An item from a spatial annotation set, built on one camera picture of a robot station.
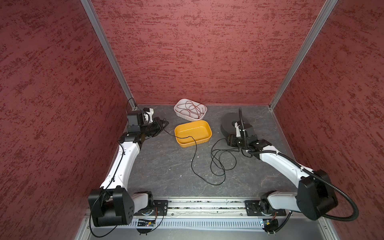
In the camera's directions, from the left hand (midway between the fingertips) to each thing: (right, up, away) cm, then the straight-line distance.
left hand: (169, 125), depth 78 cm
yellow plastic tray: (+18, -6, +27) cm, 33 cm away
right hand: (+33, -10, +9) cm, 36 cm away
